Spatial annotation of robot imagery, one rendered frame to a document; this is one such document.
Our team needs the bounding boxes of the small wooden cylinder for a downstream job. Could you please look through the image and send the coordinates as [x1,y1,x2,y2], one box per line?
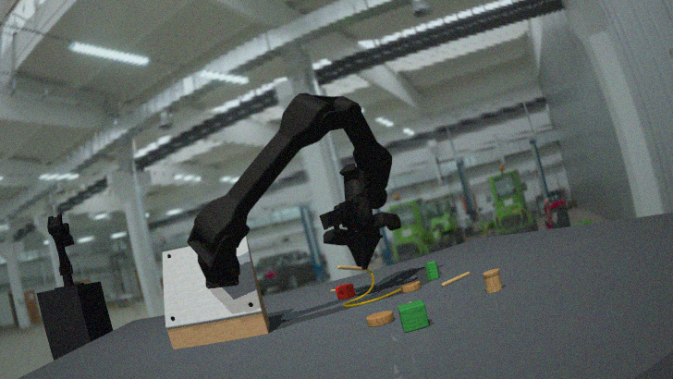
[483,269,502,294]

